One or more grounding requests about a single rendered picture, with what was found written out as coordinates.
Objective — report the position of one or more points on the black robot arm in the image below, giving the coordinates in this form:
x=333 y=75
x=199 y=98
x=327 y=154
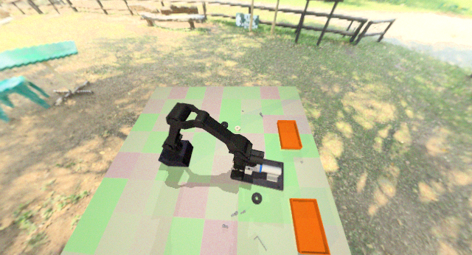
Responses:
x=237 y=144

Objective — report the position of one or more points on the orange rectangular tray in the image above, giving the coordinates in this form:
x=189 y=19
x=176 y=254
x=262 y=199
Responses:
x=308 y=228
x=289 y=134

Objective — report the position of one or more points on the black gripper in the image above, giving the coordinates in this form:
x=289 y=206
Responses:
x=237 y=174

